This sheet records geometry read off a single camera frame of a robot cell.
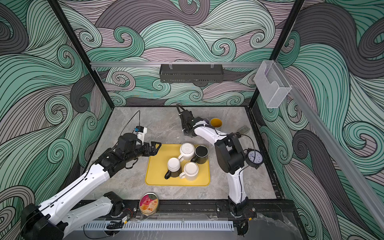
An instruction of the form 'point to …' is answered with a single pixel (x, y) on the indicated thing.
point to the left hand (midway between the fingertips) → (156, 143)
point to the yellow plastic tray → (156, 168)
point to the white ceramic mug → (191, 171)
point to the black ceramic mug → (201, 152)
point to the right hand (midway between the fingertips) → (191, 129)
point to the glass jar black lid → (243, 130)
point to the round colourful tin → (148, 204)
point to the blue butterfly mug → (216, 123)
